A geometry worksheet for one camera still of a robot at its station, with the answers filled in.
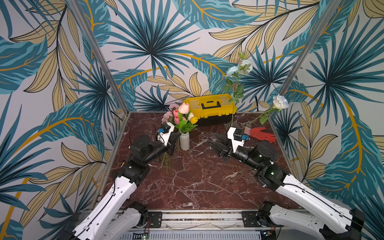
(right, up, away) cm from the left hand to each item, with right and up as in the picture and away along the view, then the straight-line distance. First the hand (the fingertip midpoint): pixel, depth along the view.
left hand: (179, 135), depth 68 cm
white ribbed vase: (+1, -4, +22) cm, 23 cm away
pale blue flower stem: (+34, +35, +31) cm, 58 cm away
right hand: (+13, 0, -10) cm, 16 cm away
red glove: (+54, 0, +42) cm, 68 cm away
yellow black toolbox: (+20, +15, +34) cm, 42 cm away
